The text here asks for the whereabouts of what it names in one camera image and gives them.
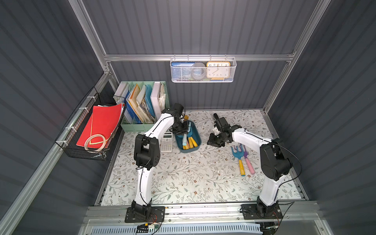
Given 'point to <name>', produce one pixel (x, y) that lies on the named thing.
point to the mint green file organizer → (145, 101)
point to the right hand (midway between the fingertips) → (211, 142)
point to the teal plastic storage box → (193, 132)
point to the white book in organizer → (155, 99)
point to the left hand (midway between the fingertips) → (185, 131)
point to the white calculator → (167, 142)
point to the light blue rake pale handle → (184, 136)
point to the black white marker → (216, 116)
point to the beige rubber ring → (91, 136)
